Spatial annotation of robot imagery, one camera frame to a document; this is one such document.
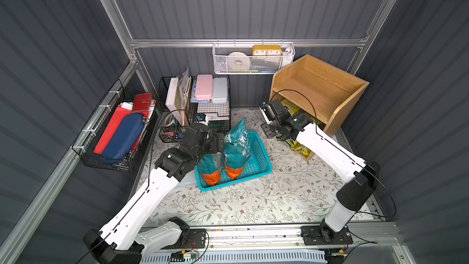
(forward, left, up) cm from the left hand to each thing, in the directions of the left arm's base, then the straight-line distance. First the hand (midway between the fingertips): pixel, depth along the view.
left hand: (213, 136), depth 71 cm
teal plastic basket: (+2, -21, -28) cm, 35 cm away
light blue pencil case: (+35, 0, -5) cm, 36 cm away
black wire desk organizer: (+29, +16, -7) cm, 34 cm away
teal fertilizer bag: (-7, +3, -14) cm, 16 cm away
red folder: (+10, +41, +2) cm, 42 cm away
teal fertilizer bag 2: (-4, -9, -3) cm, 11 cm away
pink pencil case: (+36, +8, -3) cm, 37 cm away
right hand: (+9, -27, -6) cm, 29 cm away
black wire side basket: (-6, +42, +6) cm, 43 cm away
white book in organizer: (+25, +22, -3) cm, 34 cm away
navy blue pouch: (-2, +33, +2) cm, 34 cm away
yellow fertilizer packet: (+25, -38, -10) cm, 47 cm away
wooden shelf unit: (+26, -47, +2) cm, 53 cm away
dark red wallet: (+16, +32, +3) cm, 36 cm away
